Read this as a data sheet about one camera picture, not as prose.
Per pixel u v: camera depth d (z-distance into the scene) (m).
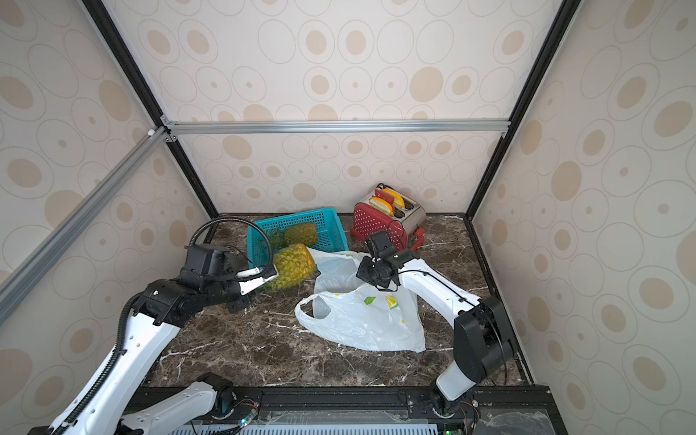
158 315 0.43
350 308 0.77
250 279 0.58
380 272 0.65
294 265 0.65
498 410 0.73
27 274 0.52
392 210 0.95
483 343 0.44
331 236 1.12
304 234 1.03
